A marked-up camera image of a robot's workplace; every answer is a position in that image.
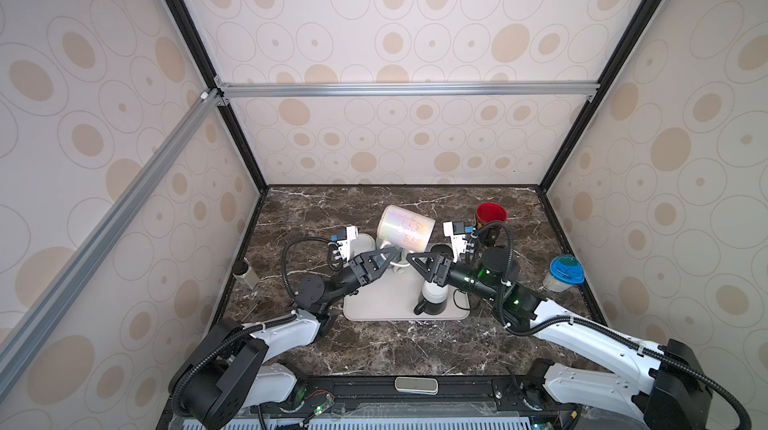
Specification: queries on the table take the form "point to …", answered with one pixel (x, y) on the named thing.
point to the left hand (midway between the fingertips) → (402, 260)
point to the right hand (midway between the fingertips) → (411, 260)
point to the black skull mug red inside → (486, 212)
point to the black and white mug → (434, 299)
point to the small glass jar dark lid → (245, 275)
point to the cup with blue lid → (565, 272)
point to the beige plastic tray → (393, 296)
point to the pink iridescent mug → (404, 229)
